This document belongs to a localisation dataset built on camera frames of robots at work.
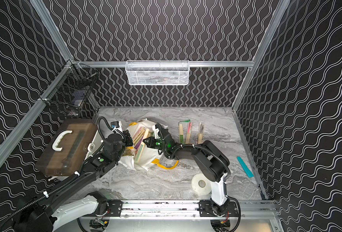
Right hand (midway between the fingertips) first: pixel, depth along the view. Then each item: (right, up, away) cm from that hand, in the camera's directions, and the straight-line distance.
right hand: (143, 140), depth 88 cm
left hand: (-7, +7, -10) cm, 14 cm away
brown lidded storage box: (-38, -2, -12) cm, 40 cm away
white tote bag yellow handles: (+5, -8, -2) cm, 10 cm away
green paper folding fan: (+24, +4, +16) cm, 29 cm away
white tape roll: (+34, -25, -6) cm, 42 cm away
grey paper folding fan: (+40, +7, +21) cm, 45 cm away
